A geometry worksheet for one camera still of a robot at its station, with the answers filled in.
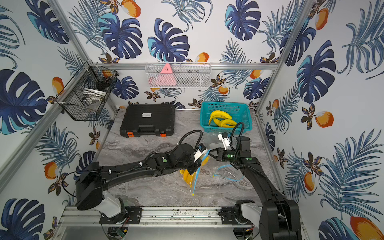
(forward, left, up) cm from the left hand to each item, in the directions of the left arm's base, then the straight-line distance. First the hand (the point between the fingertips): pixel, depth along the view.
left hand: (202, 158), depth 76 cm
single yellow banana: (+34, -17, -8) cm, 39 cm away
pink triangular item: (+43, +24, +18) cm, 52 cm away
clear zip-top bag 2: (-11, +4, -11) cm, 17 cm away
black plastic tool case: (+34, +39, -12) cm, 53 cm away
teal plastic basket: (+48, -29, -13) cm, 58 cm away
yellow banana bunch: (+41, -12, -9) cm, 44 cm away
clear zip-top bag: (0, -17, -13) cm, 22 cm away
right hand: (+4, -4, 0) cm, 6 cm away
